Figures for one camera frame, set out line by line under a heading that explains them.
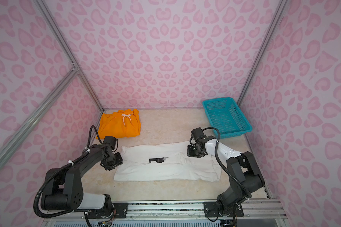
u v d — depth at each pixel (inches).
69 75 34.1
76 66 35.8
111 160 29.1
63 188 16.7
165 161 35.7
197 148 26.4
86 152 22.4
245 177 17.5
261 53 33.8
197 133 29.1
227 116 44.8
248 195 16.7
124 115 43.3
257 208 29.5
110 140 29.0
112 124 41.6
